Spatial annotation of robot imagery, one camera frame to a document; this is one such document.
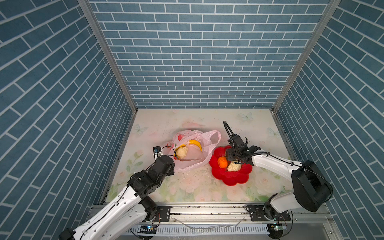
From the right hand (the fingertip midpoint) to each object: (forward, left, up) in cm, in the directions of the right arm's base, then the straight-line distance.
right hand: (228, 152), depth 91 cm
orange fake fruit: (-7, +4, 0) cm, 8 cm away
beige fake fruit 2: (-2, +29, 0) cm, 29 cm away
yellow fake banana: (+7, +24, -2) cm, 25 cm away
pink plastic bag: (+3, +23, -4) cm, 23 cm away
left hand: (-14, +32, +8) cm, 35 cm away
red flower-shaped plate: (-12, +3, -5) cm, 14 cm away
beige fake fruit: (-9, -2, 0) cm, 9 cm away
